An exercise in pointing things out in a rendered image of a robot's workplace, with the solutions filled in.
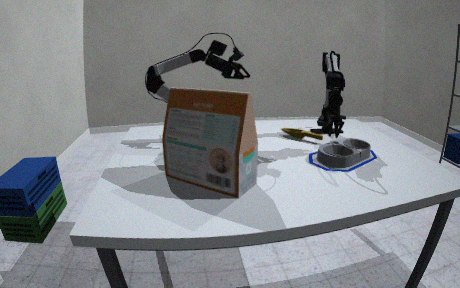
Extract yellow scoop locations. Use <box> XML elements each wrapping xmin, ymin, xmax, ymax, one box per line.
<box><xmin>280</xmin><ymin>128</ymin><xmax>323</xmax><ymax>140</ymax></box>

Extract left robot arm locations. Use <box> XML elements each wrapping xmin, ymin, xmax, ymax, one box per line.
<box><xmin>310</xmin><ymin>52</ymin><xmax>343</xmax><ymax>134</ymax></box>

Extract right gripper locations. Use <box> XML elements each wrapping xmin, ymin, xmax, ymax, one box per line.
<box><xmin>214</xmin><ymin>48</ymin><xmax>250</xmax><ymax>79</ymax></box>

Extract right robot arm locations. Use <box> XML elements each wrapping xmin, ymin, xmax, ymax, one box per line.
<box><xmin>146</xmin><ymin>40</ymin><xmax>244</xmax><ymax>102</ymax></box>

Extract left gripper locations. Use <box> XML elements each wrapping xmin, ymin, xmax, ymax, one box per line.
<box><xmin>318</xmin><ymin>106</ymin><xmax>346</xmax><ymax>138</ymax></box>

